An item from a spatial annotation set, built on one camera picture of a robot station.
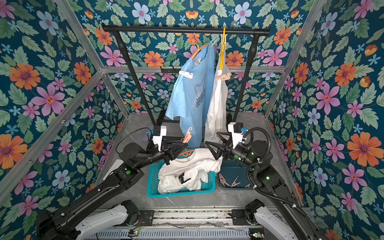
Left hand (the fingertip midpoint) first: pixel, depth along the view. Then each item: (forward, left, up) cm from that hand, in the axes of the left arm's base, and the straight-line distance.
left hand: (186, 146), depth 57 cm
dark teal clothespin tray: (0, -24, -37) cm, 44 cm away
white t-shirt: (+1, +1, -27) cm, 27 cm away
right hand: (+4, -12, +1) cm, 13 cm away
